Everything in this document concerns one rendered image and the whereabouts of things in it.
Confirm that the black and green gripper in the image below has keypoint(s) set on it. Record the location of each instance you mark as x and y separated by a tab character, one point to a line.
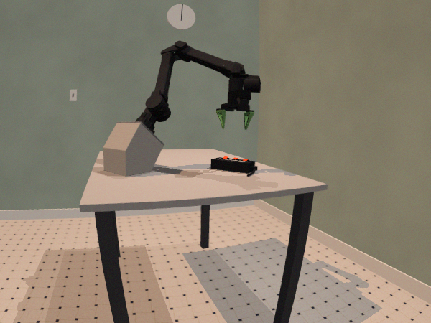
221	112

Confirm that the black power strip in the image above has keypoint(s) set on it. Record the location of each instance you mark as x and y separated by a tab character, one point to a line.
234	165

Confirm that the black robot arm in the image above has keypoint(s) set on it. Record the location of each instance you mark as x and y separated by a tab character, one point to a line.
156	105

